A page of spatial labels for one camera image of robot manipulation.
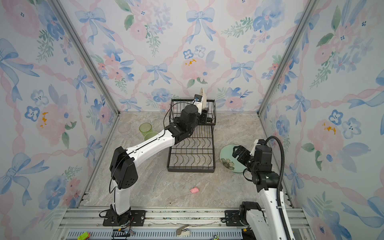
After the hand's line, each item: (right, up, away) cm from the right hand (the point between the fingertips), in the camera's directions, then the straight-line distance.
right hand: (239, 151), depth 77 cm
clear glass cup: (-73, +11, +30) cm, 80 cm away
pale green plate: (-1, -9, +15) cm, 18 cm away
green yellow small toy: (-72, -37, -9) cm, 82 cm away
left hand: (-17, +24, +2) cm, 29 cm away
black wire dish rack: (-22, -4, +21) cm, 30 cm away
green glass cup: (-58, +11, +30) cm, 67 cm away
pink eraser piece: (-23, -22, +5) cm, 32 cm away
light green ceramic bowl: (-51, +8, +18) cm, 55 cm away
